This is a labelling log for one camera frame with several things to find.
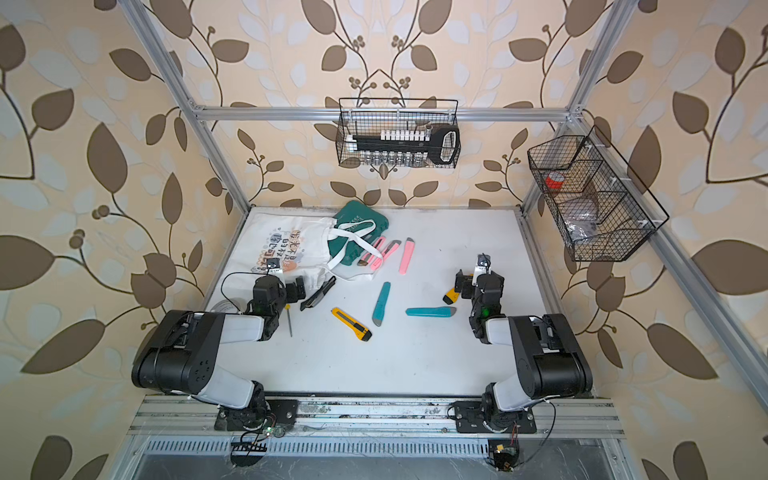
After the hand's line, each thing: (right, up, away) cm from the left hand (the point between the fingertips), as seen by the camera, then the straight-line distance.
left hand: (281, 276), depth 94 cm
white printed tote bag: (+2, +9, +14) cm, 16 cm away
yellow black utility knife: (+26, -16, -6) cm, 31 cm away
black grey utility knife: (+12, -7, +2) cm, 14 cm away
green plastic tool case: (+21, +8, +8) cm, 24 cm away
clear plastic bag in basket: (+84, +17, -20) cm, 88 cm away
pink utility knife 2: (+33, +7, +13) cm, 36 cm away
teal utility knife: (+32, -11, -1) cm, 33 cm away
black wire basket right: (+91, +15, -24) cm, 96 cm away
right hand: (+63, +1, -1) cm, 63 cm away
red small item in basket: (+83, +28, -8) cm, 88 cm away
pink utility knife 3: (+41, +6, +13) cm, 43 cm away
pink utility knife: (+28, +4, +11) cm, 30 cm away
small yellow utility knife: (+55, -7, 0) cm, 55 cm away
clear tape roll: (-16, -9, -2) cm, 18 cm away
